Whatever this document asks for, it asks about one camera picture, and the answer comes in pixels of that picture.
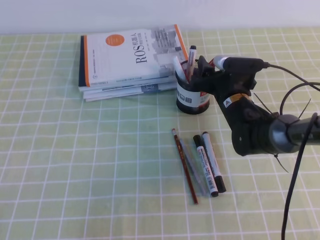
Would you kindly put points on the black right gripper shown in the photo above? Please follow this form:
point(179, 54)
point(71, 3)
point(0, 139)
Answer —
point(221, 84)

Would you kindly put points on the red-capped white marker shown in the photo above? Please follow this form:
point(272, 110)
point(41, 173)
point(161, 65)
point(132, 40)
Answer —
point(190, 63)

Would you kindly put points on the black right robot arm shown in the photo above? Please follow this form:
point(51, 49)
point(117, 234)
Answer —
point(254, 130)

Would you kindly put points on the white pen in holder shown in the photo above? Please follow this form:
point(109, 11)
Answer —
point(179, 70)

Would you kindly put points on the black mesh pen holder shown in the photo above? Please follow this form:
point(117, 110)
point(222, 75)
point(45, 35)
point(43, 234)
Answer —
point(190, 101)

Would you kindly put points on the grey transparent pen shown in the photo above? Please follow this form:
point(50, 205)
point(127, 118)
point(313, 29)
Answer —
point(192, 164)

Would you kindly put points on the red pencil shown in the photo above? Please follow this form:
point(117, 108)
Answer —
point(185, 167)

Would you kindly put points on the white marker black cap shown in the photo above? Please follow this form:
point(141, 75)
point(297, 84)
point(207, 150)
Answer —
point(213, 163)

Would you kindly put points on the green checkered tablecloth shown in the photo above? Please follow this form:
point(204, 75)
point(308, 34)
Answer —
point(110, 169)

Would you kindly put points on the wrist camera black silver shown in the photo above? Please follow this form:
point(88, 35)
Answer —
point(239, 65)

